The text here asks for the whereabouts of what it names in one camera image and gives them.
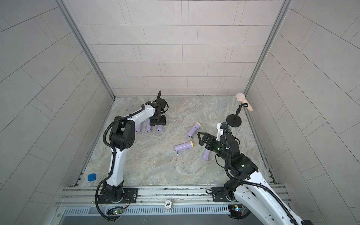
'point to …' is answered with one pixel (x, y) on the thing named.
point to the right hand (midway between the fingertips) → (201, 137)
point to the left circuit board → (115, 210)
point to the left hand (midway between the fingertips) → (163, 123)
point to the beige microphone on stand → (241, 96)
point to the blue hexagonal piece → (92, 177)
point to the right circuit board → (236, 210)
